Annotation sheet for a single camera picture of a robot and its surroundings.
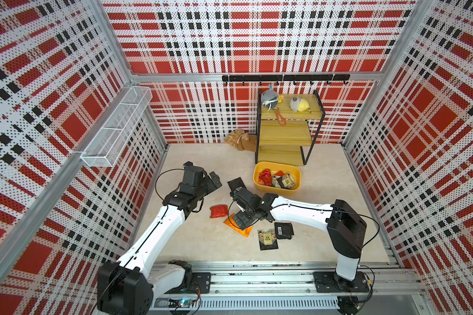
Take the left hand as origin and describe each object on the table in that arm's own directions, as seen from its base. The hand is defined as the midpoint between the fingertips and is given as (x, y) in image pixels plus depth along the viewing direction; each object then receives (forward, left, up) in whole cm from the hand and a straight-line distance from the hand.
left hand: (214, 181), depth 83 cm
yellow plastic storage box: (+19, -28, -14) cm, 37 cm away
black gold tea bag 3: (-19, -23, -17) cm, 34 cm away
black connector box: (-42, -51, -17) cm, 68 cm away
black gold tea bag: (+9, -29, -15) cm, 34 cm away
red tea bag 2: (-6, -1, -16) cm, 17 cm away
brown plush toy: (+33, -11, -8) cm, 36 cm away
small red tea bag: (+12, -23, -15) cm, 30 cm away
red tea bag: (+16, -32, -17) cm, 39 cm away
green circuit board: (-42, +9, -16) cm, 46 cm away
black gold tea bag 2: (+10, -35, -16) cm, 40 cm away
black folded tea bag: (-15, -30, -17) cm, 38 cm away
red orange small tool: (+23, -29, +14) cm, 40 cm away
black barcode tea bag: (+11, -8, -19) cm, 23 cm away
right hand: (-9, -15, -11) cm, 20 cm away
